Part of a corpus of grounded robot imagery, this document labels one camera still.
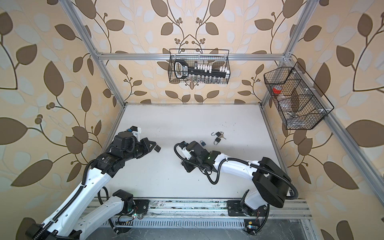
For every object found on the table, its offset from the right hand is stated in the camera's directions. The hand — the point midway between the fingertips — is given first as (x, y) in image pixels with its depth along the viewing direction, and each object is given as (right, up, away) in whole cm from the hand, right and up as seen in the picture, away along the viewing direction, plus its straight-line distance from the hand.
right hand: (183, 164), depth 81 cm
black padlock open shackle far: (+22, +14, +22) cm, 34 cm away
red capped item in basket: (+55, +43, +6) cm, 70 cm away
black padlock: (-12, +10, -6) cm, 17 cm away
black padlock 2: (+21, +10, +19) cm, 30 cm away
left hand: (-12, +13, -7) cm, 19 cm away
